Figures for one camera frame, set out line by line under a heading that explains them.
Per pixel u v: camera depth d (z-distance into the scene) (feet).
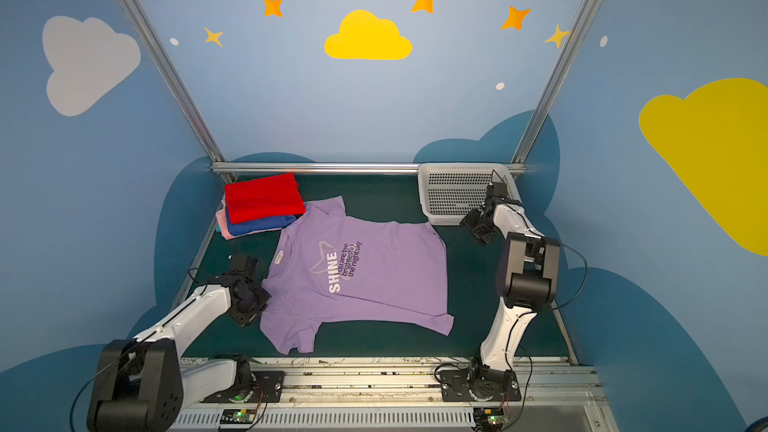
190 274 3.23
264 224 3.35
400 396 2.41
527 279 1.74
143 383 1.33
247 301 2.39
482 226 2.71
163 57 2.78
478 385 2.26
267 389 2.42
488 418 2.34
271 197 3.64
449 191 3.90
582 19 2.57
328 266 3.16
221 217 3.48
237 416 2.32
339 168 4.70
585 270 2.45
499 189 2.76
